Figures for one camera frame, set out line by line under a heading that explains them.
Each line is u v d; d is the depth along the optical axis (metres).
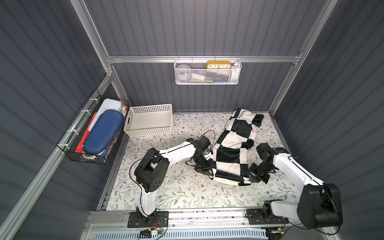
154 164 0.54
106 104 0.76
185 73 0.83
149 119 1.17
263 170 0.68
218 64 0.87
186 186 0.85
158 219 0.73
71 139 0.62
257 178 0.72
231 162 0.92
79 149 0.65
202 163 0.75
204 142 0.74
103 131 0.68
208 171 0.76
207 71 0.90
